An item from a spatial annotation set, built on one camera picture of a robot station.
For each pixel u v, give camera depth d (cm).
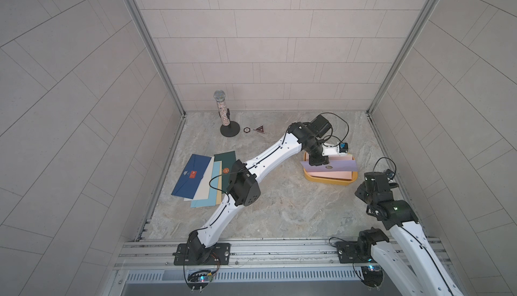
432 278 42
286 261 71
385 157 99
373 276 68
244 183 53
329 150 70
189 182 88
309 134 61
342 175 89
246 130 108
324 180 86
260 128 108
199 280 65
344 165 80
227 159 99
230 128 108
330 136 69
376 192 57
